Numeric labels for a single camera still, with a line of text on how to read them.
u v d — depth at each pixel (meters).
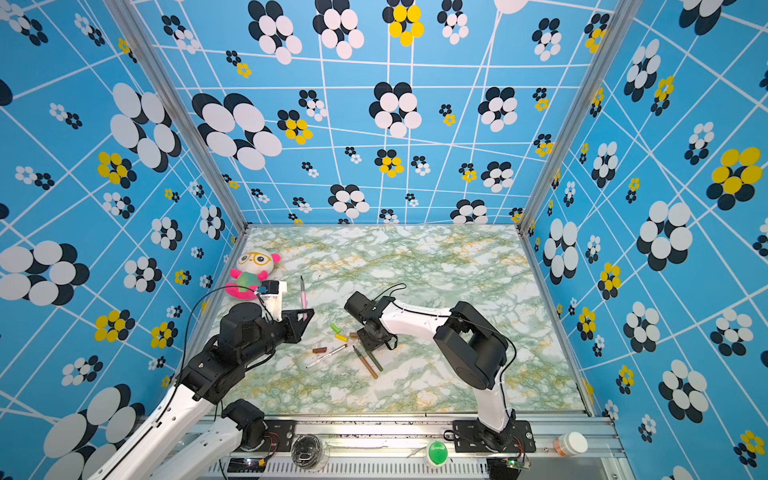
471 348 0.49
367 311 0.71
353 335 0.91
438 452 0.63
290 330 0.63
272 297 0.64
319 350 0.89
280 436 0.73
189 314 0.94
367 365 0.85
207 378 0.50
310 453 0.63
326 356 0.87
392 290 1.05
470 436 0.74
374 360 0.87
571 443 0.66
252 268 1.01
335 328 0.92
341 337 0.91
